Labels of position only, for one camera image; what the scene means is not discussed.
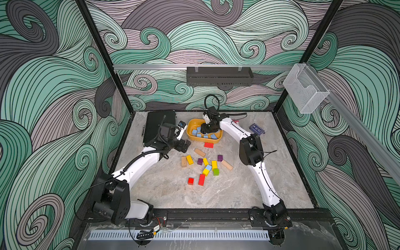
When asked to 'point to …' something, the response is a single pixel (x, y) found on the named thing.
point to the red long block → (201, 179)
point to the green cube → (216, 172)
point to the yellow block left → (189, 159)
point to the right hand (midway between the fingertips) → (202, 130)
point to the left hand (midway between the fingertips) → (182, 136)
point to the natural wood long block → (227, 164)
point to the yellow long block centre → (214, 165)
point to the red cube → (190, 181)
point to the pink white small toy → (236, 121)
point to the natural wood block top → (202, 153)
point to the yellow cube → (205, 172)
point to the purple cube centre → (200, 161)
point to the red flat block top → (209, 145)
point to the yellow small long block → (205, 161)
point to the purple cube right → (220, 158)
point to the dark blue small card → (257, 128)
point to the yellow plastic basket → (193, 124)
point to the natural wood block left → (184, 161)
